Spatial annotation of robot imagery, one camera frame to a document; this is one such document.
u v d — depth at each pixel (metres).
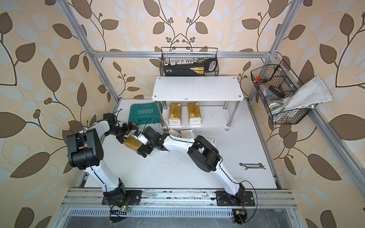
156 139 0.71
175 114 0.94
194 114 0.94
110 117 0.83
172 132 0.97
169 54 0.91
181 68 0.82
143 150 0.79
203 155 0.54
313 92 0.59
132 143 0.89
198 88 0.79
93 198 0.76
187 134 0.94
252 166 0.85
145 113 1.05
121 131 0.84
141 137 0.80
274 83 0.85
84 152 0.50
